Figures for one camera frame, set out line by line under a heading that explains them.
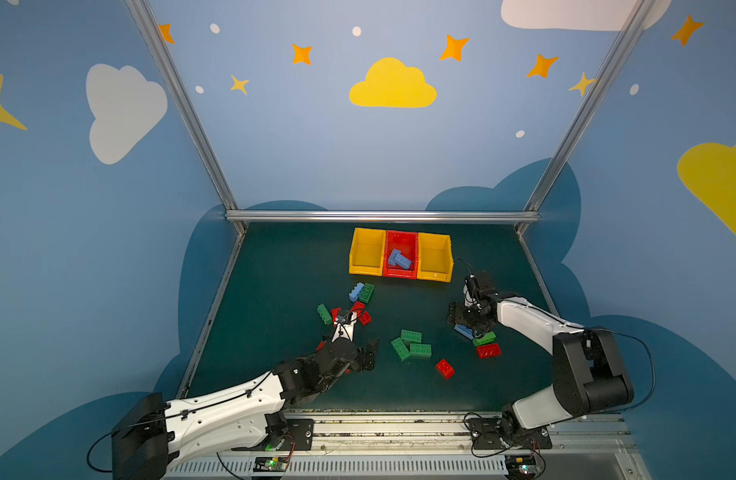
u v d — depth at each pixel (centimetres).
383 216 122
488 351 88
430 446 74
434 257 114
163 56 75
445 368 84
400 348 88
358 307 97
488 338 90
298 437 74
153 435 41
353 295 98
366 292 101
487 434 74
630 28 72
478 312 70
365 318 95
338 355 56
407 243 108
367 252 111
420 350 88
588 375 45
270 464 71
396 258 107
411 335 91
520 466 71
